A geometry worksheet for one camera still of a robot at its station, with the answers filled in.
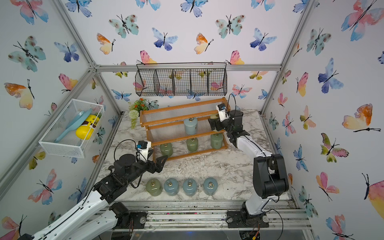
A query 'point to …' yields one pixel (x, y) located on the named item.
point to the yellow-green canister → (214, 116)
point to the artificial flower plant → (135, 108)
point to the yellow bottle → (85, 131)
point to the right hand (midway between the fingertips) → (218, 113)
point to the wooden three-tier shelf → (179, 130)
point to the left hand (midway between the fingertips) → (160, 152)
